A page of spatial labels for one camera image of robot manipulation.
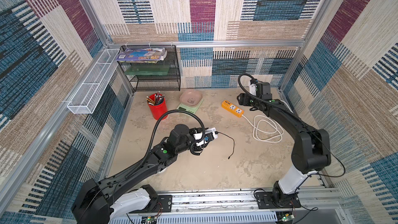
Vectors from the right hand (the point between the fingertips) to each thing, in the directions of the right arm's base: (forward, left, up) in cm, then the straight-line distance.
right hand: (245, 99), depth 92 cm
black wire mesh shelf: (+28, +54, -5) cm, 61 cm away
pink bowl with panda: (+14, +33, -13) cm, 38 cm away
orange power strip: (+4, +5, -13) cm, 15 cm away
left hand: (-23, +23, +4) cm, 33 cm away
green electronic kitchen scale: (+4, +32, -13) cm, 35 cm away
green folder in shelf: (+15, +58, +11) cm, 61 cm away
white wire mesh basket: (-14, +77, +18) cm, 80 cm away
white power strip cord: (-10, -15, -17) cm, 25 cm away
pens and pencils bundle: (+3, +52, -2) cm, 52 cm away
